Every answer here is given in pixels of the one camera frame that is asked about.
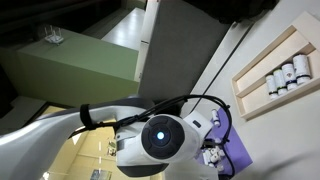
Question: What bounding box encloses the purple paper mat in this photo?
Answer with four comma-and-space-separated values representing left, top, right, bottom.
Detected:
195, 107, 253, 178

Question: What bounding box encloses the white wifi router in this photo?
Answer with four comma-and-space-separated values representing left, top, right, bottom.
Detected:
43, 25, 65, 46

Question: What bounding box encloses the light wooden shelf rack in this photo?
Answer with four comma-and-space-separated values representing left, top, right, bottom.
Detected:
230, 10, 320, 122

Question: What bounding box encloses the black velcro strap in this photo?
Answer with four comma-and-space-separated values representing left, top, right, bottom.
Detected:
79, 103, 97, 132

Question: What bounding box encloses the green cabinet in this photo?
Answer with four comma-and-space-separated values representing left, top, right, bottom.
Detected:
0, 27, 141, 108

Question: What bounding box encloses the grey partition panel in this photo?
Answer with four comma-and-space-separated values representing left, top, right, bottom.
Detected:
137, 0, 233, 108

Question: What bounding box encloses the dark bulky object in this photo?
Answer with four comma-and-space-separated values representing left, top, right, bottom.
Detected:
182, 0, 280, 25

